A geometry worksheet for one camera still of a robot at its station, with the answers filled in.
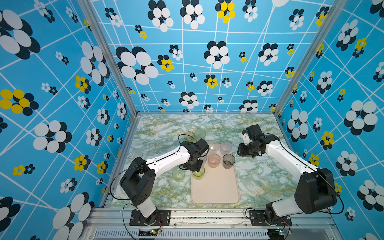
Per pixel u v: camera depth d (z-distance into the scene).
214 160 0.91
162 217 0.74
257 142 0.63
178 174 0.88
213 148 0.99
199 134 1.02
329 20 0.72
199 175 0.84
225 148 0.96
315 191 0.42
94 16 0.72
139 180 0.45
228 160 0.91
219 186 0.84
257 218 0.73
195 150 0.62
